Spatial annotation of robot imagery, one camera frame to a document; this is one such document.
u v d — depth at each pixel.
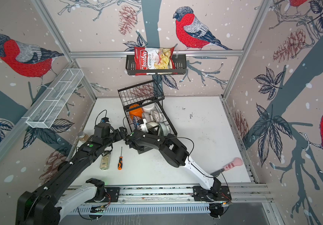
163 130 0.88
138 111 0.98
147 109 1.04
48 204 0.38
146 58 0.87
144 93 1.21
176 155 0.57
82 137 0.86
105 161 0.82
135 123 1.01
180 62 0.95
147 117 0.96
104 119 0.74
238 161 0.83
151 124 0.88
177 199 0.73
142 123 0.81
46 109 0.73
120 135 0.74
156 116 0.95
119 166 0.81
